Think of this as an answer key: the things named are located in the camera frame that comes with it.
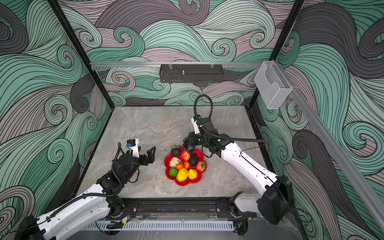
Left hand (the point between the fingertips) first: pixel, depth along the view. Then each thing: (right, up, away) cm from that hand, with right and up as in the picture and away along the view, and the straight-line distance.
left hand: (148, 146), depth 78 cm
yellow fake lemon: (+18, -15, +1) cm, 24 cm away
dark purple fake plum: (+14, -4, +7) cm, 16 cm away
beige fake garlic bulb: (+14, -9, +5) cm, 17 cm away
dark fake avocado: (+25, -9, +8) cm, 28 cm away
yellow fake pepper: (+24, -16, +3) cm, 29 cm away
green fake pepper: (+13, -14, +1) cm, 19 cm away
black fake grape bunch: (+20, +1, +1) cm, 20 cm away
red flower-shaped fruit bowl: (+29, -9, +10) cm, 32 cm away
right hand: (+21, +6, -1) cm, 22 cm away
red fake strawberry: (+29, -11, +3) cm, 31 cm away
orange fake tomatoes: (+17, -11, +3) cm, 20 cm away
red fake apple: (+19, -7, +7) cm, 22 cm away
